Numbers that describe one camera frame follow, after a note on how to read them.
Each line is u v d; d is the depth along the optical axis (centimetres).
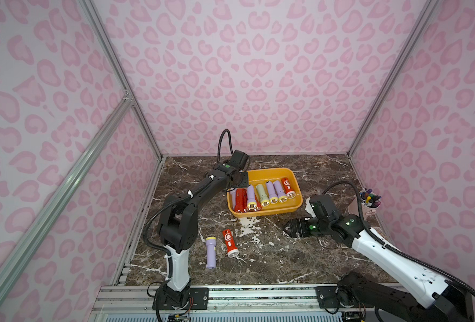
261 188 101
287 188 101
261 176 108
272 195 98
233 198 97
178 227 50
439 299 39
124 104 88
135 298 75
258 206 95
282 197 97
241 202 93
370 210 86
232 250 81
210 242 84
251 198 93
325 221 62
